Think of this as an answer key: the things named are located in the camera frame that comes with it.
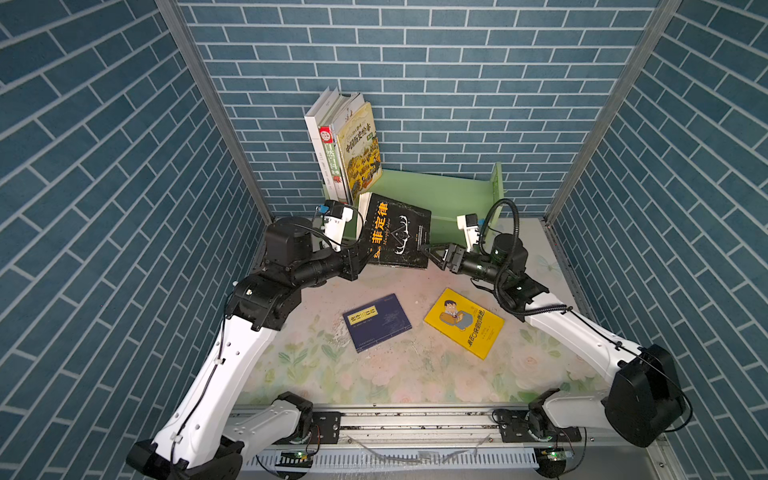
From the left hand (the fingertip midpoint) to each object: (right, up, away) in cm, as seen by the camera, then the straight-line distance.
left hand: (376, 248), depth 61 cm
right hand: (+11, 0, +10) cm, 15 cm away
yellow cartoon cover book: (+26, -24, +30) cm, 46 cm away
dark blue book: (-2, -23, +30) cm, 38 cm away
